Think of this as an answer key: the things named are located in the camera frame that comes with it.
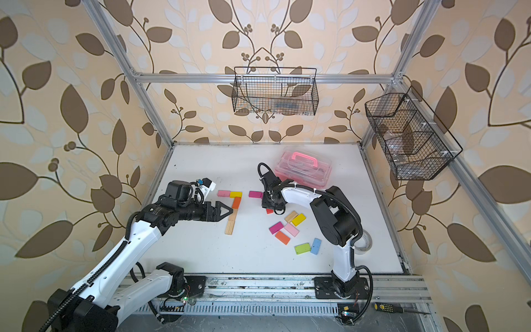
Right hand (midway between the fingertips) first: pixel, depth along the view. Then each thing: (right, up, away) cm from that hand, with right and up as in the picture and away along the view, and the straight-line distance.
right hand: (267, 205), depth 96 cm
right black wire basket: (+54, +27, -22) cm, 65 cm away
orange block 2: (+6, -12, -9) cm, 17 cm away
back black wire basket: (+10, +54, +1) cm, 55 cm away
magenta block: (-6, +4, +3) cm, 8 cm away
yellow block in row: (-17, +4, +3) cm, 17 cm away
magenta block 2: (+4, -9, -7) cm, 12 cm away
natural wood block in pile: (+11, -4, -5) cm, 12 cm away
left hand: (-16, +3, -21) cm, 27 cm away
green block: (+15, -15, -12) cm, 24 cm away
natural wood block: (-16, -9, -9) cm, 20 cm away
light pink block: (+10, -9, -7) cm, 16 cm away
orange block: (-15, +1, +1) cm, 15 cm away
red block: (+1, -2, -3) cm, 4 cm away
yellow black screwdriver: (+44, -29, -27) cm, 59 cm away
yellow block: (+14, -6, -5) cm, 16 cm away
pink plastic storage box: (+18, +19, +3) cm, 26 cm away
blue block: (+20, -14, -13) cm, 28 cm away
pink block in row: (-21, +5, +3) cm, 22 cm away
